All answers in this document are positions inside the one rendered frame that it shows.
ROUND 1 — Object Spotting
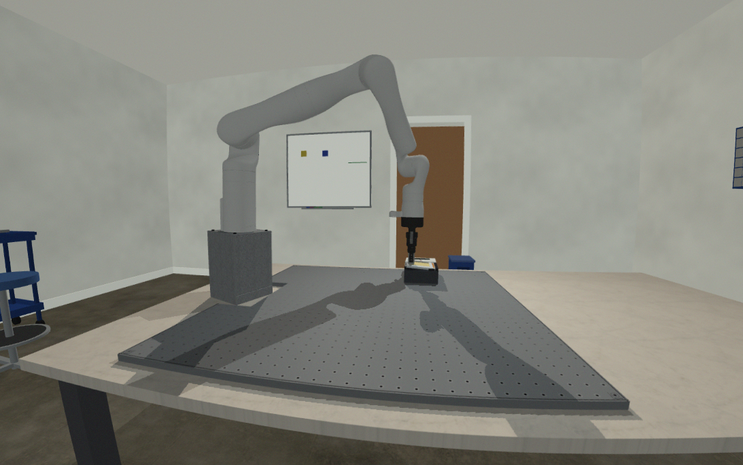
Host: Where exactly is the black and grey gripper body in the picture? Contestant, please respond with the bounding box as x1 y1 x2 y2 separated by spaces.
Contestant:
401 217 424 238

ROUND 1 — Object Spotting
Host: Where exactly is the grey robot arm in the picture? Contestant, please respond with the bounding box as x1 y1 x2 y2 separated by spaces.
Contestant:
217 54 430 233

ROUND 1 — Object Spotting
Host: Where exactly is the grey and white cassette dock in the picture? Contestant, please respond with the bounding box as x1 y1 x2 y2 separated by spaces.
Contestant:
404 258 438 284

